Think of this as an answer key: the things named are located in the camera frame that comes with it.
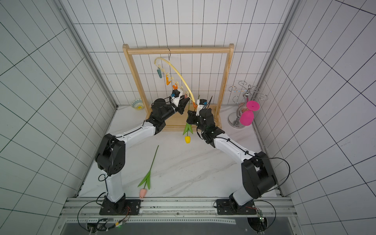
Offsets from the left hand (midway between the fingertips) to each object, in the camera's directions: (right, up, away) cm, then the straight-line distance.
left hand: (187, 98), depth 83 cm
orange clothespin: (+4, -5, -4) cm, 7 cm away
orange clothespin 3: (-7, +7, +1) cm, 10 cm away
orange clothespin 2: (-12, +11, +6) cm, 17 cm away
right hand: (-3, -8, -1) cm, 8 cm away
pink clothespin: (-1, +1, -3) cm, 3 cm away
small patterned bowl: (-42, -1, +35) cm, 54 cm away
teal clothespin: (-18, +18, +10) cm, 28 cm away
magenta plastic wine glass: (+40, -11, +15) cm, 44 cm away
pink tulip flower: (-24, -51, -7) cm, 57 cm away
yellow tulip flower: (0, -17, 0) cm, 17 cm away
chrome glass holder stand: (+35, -12, +26) cm, 46 cm away
